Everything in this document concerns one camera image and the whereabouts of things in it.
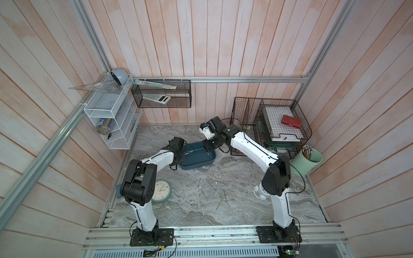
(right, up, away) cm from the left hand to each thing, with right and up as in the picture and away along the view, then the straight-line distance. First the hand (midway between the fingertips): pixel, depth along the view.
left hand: (180, 160), depth 98 cm
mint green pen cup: (+68, 0, -14) cm, 69 cm away
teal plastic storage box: (+10, +2, +2) cm, 11 cm away
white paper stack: (+58, +18, -10) cm, 61 cm away
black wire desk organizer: (+47, +31, +13) cm, 58 cm away
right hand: (+15, +9, -10) cm, 20 cm away
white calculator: (-13, +39, 0) cm, 41 cm away
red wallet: (+66, +24, -7) cm, 70 cm away
